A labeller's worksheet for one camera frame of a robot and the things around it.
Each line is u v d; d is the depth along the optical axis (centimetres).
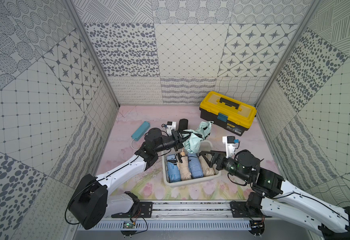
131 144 98
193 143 63
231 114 95
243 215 73
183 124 107
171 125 73
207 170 79
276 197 48
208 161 60
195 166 81
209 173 78
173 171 82
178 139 64
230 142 60
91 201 40
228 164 57
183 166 81
